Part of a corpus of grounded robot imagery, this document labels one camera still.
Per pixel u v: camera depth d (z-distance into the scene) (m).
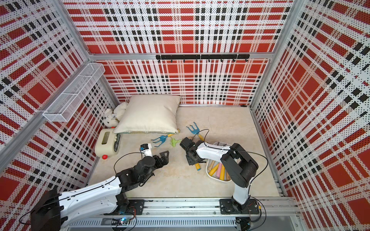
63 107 0.70
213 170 0.84
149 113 1.04
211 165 0.86
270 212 0.74
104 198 0.51
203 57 0.90
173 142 0.99
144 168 0.59
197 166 0.86
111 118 1.04
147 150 0.71
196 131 1.06
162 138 1.01
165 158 0.74
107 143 0.88
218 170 0.83
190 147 0.70
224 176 0.82
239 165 0.47
